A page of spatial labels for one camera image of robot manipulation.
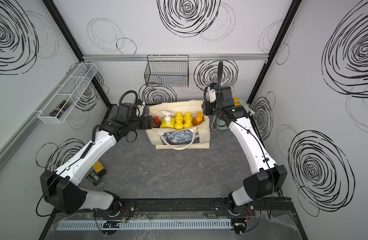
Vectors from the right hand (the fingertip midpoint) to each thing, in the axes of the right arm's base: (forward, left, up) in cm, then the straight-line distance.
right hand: (208, 104), depth 76 cm
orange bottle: (0, +16, -11) cm, 19 cm away
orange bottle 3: (-5, +15, -11) cm, 20 cm away
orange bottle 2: (+1, +10, -10) cm, 15 cm away
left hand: (-4, +32, -7) cm, 33 cm away
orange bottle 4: (-5, +10, -11) cm, 16 cm away
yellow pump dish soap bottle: (-4, +22, -10) cm, 24 cm away
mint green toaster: (-14, -5, +2) cm, 15 cm away
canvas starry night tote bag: (-8, +5, -19) cm, 21 cm away
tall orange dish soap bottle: (-2, +4, -10) cm, 11 cm away
